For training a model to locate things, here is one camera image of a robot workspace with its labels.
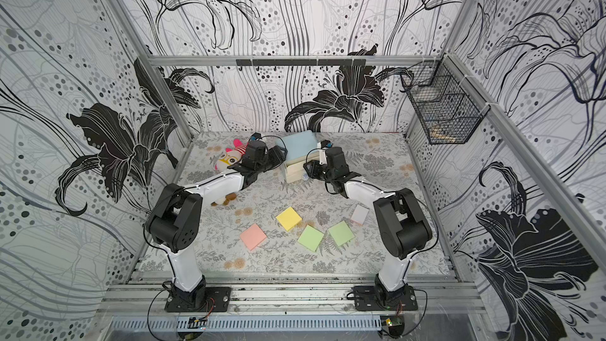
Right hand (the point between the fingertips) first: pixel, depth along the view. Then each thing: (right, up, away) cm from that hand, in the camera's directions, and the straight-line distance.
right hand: (310, 162), depth 93 cm
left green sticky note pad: (0, -28, -7) cm, 29 cm away
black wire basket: (+53, +21, -5) cm, 57 cm away
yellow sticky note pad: (-8, -22, -2) cm, 23 cm away
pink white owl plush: (-34, +3, +8) cm, 36 cm away
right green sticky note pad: (+12, -27, -5) cm, 30 cm away
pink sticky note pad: (-21, -27, -7) cm, 35 cm away
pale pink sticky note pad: (+20, -21, -2) cm, 29 cm away
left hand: (-10, +3, +2) cm, 10 cm away
